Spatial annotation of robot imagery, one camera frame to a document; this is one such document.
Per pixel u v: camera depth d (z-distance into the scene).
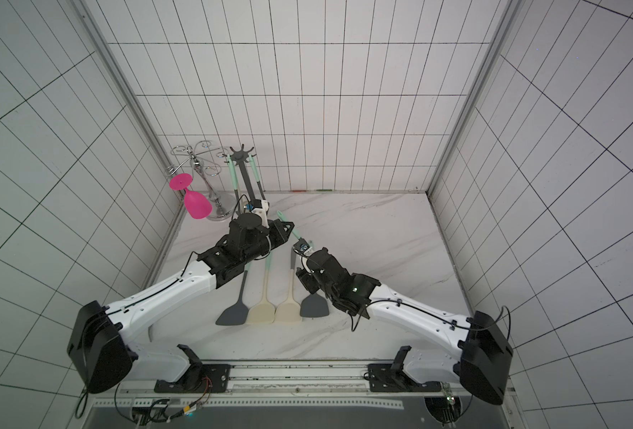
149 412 1.07
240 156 0.76
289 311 0.85
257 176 0.81
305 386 0.73
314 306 0.86
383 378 0.73
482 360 0.39
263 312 0.84
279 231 0.67
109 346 0.39
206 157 0.93
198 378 0.68
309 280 0.67
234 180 0.79
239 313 0.84
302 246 0.64
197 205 0.93
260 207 0.70
